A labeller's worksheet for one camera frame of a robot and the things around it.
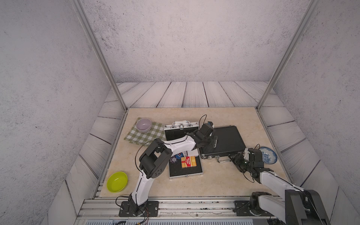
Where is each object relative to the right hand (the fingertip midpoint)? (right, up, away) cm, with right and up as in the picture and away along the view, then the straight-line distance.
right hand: (232, 157), depth 89 cm
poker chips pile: (-37, -1, 0) cm, 37 cm away
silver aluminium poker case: (-33, +18, -10) cm, 39 cm away
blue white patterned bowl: (+25, 0, +2) cm, 25 cm away
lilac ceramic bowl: (-61, +20, +18) cm, 66 cm away
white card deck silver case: (-24, +3, +2) cm, 24 cm away
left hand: (-8, +10, +1) cm, 13 cm away
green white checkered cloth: (-49, +15, +16) cm, 54 cm away
